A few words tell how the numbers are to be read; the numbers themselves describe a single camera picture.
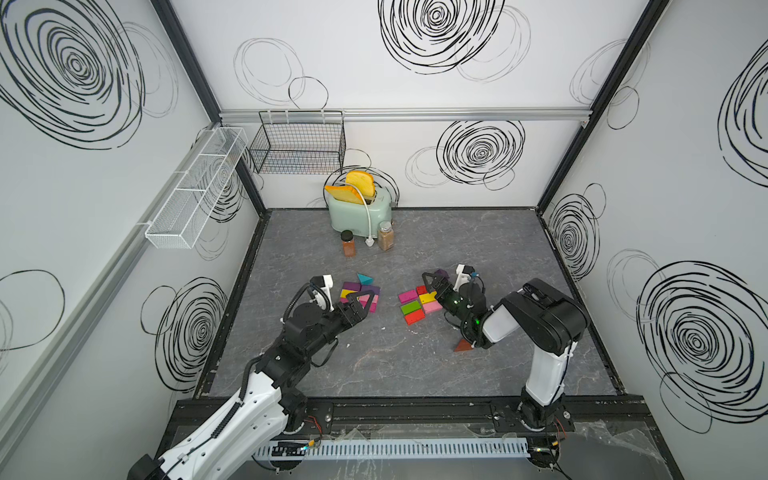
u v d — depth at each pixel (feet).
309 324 1.85
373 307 3.07
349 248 3.33
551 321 1.65
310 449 2.28
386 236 3.35
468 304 2.37
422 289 3.08
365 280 3.19
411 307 3.01
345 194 3.28
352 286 3.22
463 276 2.84
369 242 3.52
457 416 2.46
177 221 2.34
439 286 2.77
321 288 2.16
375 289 3.22
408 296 3.09
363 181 3.33
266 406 1.70
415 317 2.98
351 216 3.53
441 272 3.27
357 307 2.15
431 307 2.96
